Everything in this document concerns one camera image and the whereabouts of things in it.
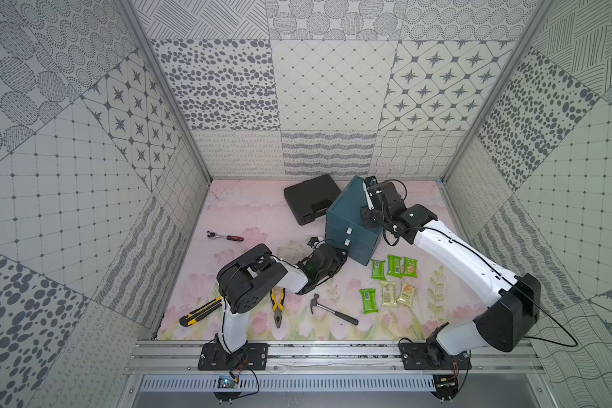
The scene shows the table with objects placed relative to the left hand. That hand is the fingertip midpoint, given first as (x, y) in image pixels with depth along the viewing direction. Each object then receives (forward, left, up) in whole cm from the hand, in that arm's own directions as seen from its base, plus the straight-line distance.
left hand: (353, 248), depth 90 cm
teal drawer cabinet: (+1, +4, +12) cm, 12 cm away
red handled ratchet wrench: (+8, +55, -6) cm, 56 cm away
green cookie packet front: (-4, -21, -7) cm, 23 cm away
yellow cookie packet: (-14, -12, -7) cm, 19 cm away
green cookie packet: (-5, -9, -6) cm, 12 cm away
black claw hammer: (-21, +5, -7) cm, 23 cm away
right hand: (+4, -4, +15) cm, 16 cm away
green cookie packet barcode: (-4, -15, -6) cm, 17 cm away
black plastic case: (+27, +17, -4) cm, 32 cm away
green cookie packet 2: (-16, -5, -6) cm, 18 cm away
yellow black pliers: (-20, +26, -5) cm, 33 cm away
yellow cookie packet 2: (-13, -18, -7) cm, 23 cm away
